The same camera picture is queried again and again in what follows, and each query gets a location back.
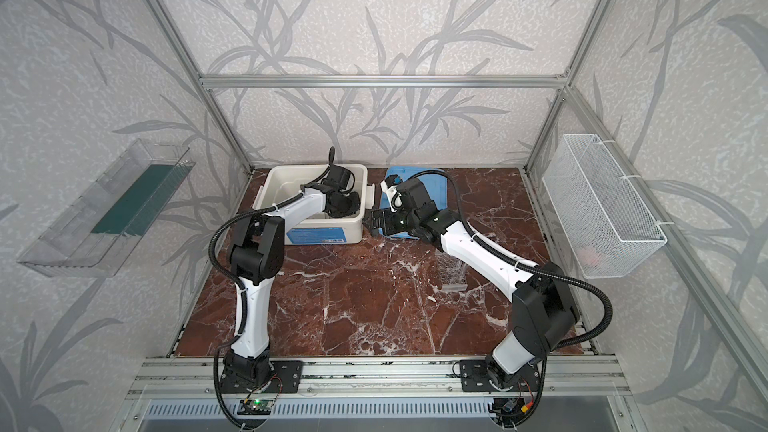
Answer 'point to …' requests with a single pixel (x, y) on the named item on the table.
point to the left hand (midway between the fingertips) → (363, 198)
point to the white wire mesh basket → (604, 226)
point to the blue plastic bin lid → (398, 235)
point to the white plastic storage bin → (282, 181)
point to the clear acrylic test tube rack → (452, 272)
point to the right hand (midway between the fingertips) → (378, 208)
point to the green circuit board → (255, 407)
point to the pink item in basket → (588, 256)
